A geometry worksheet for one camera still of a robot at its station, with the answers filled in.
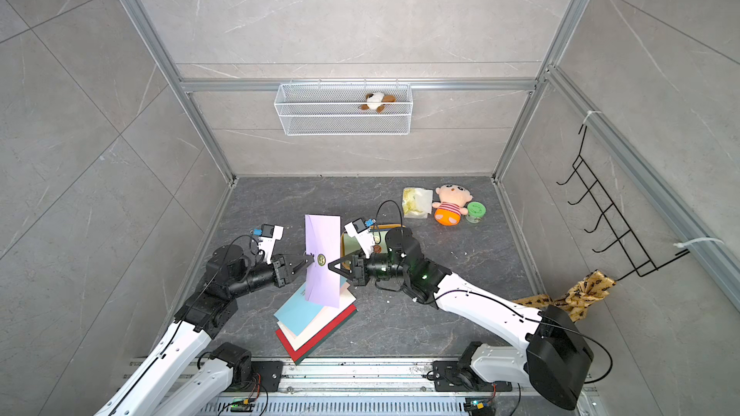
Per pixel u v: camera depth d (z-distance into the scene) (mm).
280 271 619
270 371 747
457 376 728
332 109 1007
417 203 1070
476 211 1026
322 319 834
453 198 1038
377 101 876
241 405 720
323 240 685
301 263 701
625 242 634
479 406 701
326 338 798
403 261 563
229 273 558
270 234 647
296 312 854
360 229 626
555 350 398
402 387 730
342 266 660
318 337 796
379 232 635
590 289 667
